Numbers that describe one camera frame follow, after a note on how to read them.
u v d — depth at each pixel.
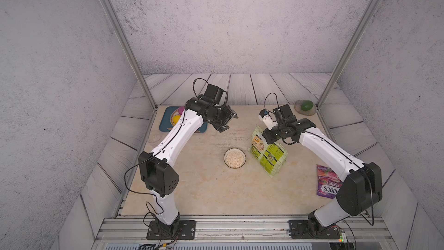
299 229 0.73
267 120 0.76
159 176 0.53
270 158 0.83
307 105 1.16
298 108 1.19
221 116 0.72
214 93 0.62
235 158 0.89
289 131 0.59
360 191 0.42
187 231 0.73
